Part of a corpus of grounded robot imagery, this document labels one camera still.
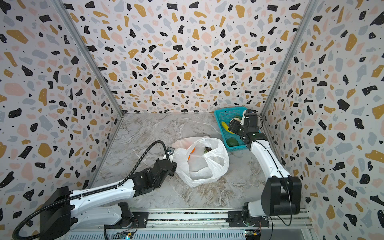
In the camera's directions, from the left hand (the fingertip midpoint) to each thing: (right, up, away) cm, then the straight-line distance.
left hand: (173, 156), depth 79 cm
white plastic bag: (+14, -6, +17) cm, 23 cm away
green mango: (+35, +5, +20) cm, 40 cm away
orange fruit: (+10, +1, +13) cm, 16 cm away
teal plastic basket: (+35, +25, +46) cm, 63 cm away
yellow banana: (+33, +15, +31) cm, 48 cm away
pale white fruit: (+35, +20, +3) cm, 40 cm away
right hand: (+32, +19, +5) cm, 37 cm away
